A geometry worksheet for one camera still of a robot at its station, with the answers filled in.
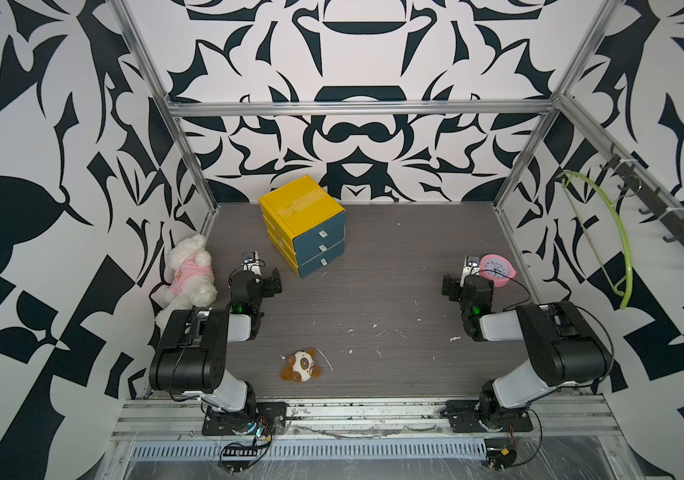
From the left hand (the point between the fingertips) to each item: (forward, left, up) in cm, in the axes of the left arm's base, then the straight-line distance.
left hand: (256, 266), depth 94 cm
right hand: (-3, -66, -2) cm, 66 cm away
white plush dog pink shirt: (-4, +18, +2) cm, 19 cm away
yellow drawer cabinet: (+2, -16, +15) cm, 23 cm away
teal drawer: (+3, -20, -2) cm, 20 cm away
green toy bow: (-22, -88, +22) cm, 94 cm away
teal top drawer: (+3, -20, +12) cm, 24 cm away
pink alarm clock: (-1, -77, -4) cm, 77 cm away
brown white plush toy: (-29, -15, -4) cm, 33 cm away
